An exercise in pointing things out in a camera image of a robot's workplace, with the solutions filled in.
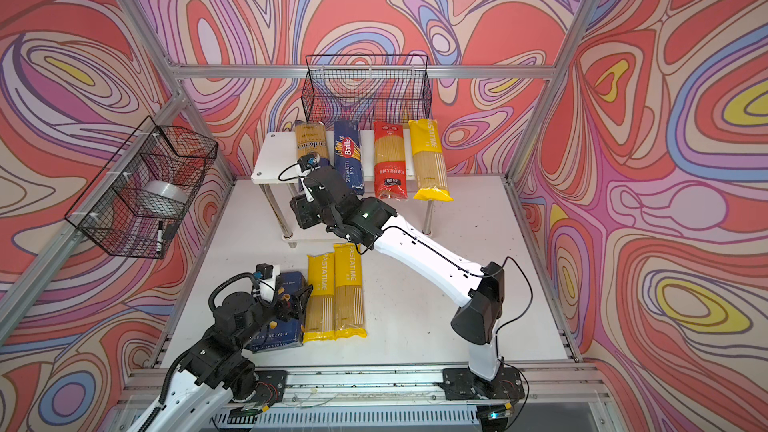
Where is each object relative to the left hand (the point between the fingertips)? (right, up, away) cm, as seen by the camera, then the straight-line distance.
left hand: (301, 282), depth 78 cm
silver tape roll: (-32, +24, -5) cm, 41 cm away
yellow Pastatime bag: (+4, -10, +4) cm, 12 cm away
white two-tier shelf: (-6, +32, -1) cm, 32 cm away
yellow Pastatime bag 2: (+12, -12, +4) cm, 18 cm away
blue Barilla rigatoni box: (-2, -12, -3) cm, 12 cm away
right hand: (+3, +19, -8) cm, 21 cm away
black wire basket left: (-40, +21, -4) cm, 46 cm away
